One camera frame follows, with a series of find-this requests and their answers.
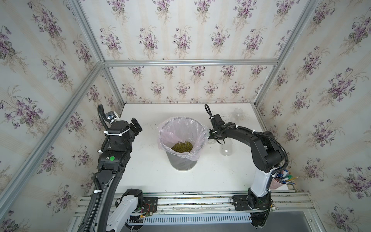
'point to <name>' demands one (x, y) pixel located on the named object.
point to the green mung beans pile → (182, 147)
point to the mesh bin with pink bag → (182, 139)
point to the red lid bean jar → (226, 149)
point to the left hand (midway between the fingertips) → (125, 123)
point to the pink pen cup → (276, 184)
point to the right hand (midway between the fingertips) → (211, 135)
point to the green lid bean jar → (211, 141)
